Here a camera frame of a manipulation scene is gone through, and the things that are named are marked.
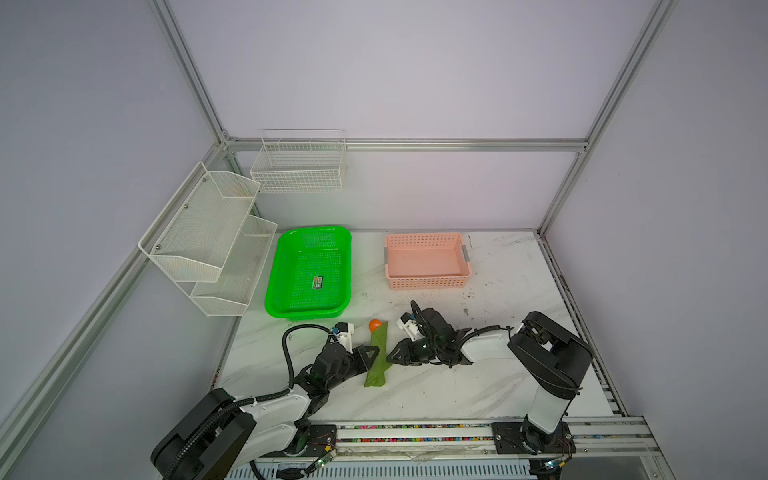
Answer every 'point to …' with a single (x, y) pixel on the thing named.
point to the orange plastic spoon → (374, 324)
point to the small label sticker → (318, 282)
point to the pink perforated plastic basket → (430, 260)
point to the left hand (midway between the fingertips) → (378, 351)
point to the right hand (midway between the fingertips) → (389, 361)
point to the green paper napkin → (376, 373)
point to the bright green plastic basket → (310, 273)
